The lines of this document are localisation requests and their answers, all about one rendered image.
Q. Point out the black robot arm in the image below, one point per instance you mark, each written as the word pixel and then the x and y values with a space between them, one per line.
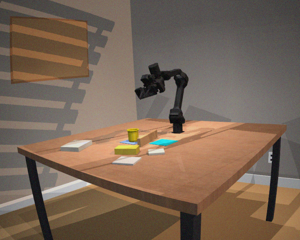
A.
pixel 176 116

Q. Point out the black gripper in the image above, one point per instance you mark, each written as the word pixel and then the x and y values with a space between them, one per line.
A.
pixel 150 90

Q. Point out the yellow rectangular block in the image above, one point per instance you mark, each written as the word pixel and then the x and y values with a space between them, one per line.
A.
pixel 126 149

